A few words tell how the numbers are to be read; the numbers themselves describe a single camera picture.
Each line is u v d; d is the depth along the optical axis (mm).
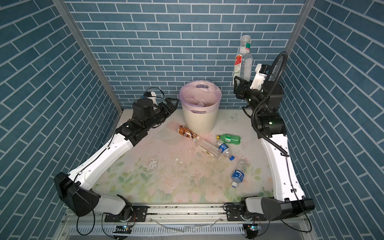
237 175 808
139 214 735
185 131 1016
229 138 990
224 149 932
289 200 373
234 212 737
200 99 1075
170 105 627
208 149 935
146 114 527
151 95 654
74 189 376
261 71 502
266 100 426
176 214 753
